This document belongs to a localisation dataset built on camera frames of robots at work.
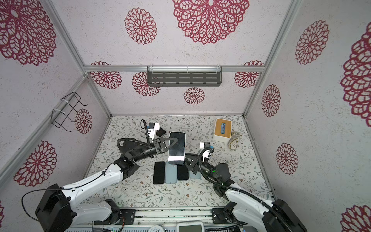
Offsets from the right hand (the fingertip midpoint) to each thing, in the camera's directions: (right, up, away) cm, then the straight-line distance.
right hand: (181, 155), depth 65 cm
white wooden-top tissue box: (+30, +11, +43) cm, 53 cm away
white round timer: (-12, -35, +3) cm, 37 cm away
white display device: (+4, -34, +3) cm, 34 cm away
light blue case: (+9, -17, +23) cm, 30 cm away
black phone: (-2, +1, -1) cm, 3 cm away
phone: (-7, -16, +25) cm, 31 cm away
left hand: (-2, +6, 0) cm, 6 cm away
